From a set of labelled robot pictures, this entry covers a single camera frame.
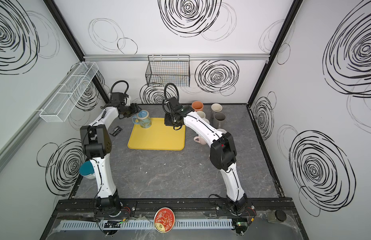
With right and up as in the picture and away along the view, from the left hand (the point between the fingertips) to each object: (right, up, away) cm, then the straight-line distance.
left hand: (140, 109), depth 103 cm
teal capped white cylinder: (-24, -36, -19) cm, 47 cm away
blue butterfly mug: (+3, -7, -4) cm, 9 cm away
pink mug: (+41, -20, -10) cm, 47 cm away
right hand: (+20, -9, -15) cm, 26 cm away
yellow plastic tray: (+14, -19, -1) cm, 24 cm away
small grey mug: (+54, +2, +4) cm, 54 cm away
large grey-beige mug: (+54, -7, -4) cm, 55 cm away
